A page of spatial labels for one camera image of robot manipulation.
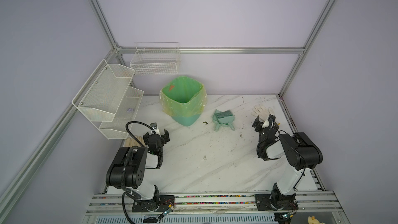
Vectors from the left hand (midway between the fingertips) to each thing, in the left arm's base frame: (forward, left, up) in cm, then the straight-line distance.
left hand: (156, 131), depth 93 cm
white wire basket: (+36, +1, +28) cm, 46 cm away
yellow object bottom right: (-44, -76, 0) cm, 88 cm away
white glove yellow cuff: (+19, -73, -5) cm, 76 cm away
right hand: (+7, -67, +7) cm, 68 cm away
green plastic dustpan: (+11, -38, -4) cm, 40 cm away
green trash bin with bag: (+9, -19, +20) cm, 29 cm away
